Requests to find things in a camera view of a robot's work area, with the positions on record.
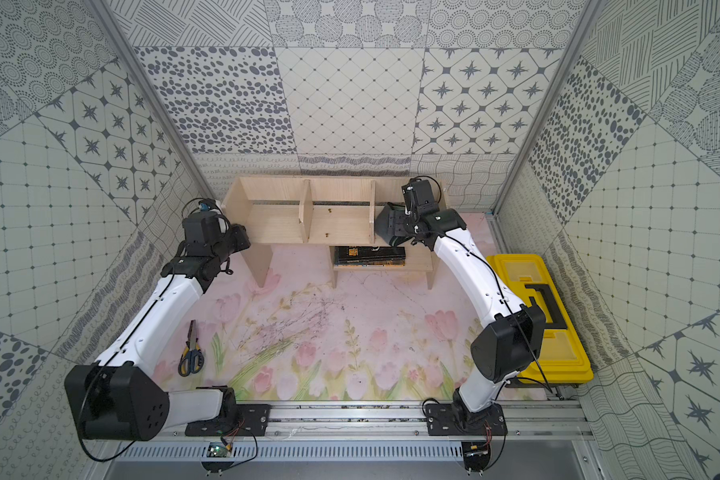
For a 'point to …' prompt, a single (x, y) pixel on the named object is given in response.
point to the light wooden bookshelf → (340, 211)
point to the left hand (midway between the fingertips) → (237, 223)
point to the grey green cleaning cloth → (392, 224)
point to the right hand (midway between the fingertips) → (406, 225)
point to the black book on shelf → (367, 256)
